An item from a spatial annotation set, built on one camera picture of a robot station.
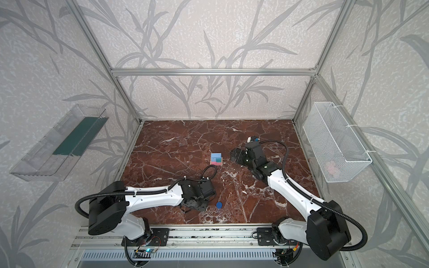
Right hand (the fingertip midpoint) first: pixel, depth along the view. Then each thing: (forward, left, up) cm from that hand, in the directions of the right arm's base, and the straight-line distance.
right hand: (237, 148), depth 84 cm
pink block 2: (0, +11, -16) cm, 19 cm away
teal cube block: (+2, +10, -14) cm, 18 cm away
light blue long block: (+2, +13, -10) cm, 16 cm away
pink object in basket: (-13, -42, +3) cm, 44 cm away
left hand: (-22, +16, -15) cm, 31 cm away
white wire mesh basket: (-14, -36, +18) cm, 43 cm away
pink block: (0, +13, -15) cm, 20 cm away
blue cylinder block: (-23, +10, -17) cm, 30 cm away
